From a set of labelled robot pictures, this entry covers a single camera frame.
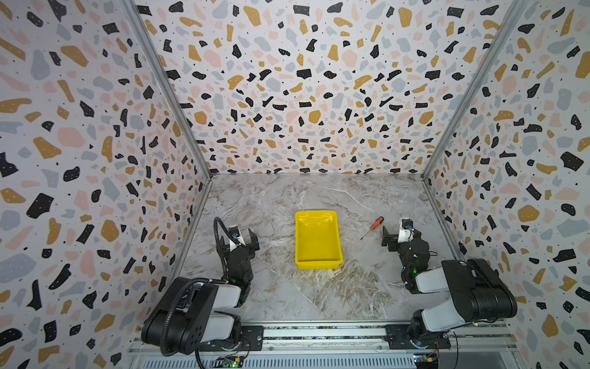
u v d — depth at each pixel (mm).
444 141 1080
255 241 828
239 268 649
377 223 1030
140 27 719
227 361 702
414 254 688
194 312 472
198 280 500
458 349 687
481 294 454
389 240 832
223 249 765
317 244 967
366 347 731
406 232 783
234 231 731
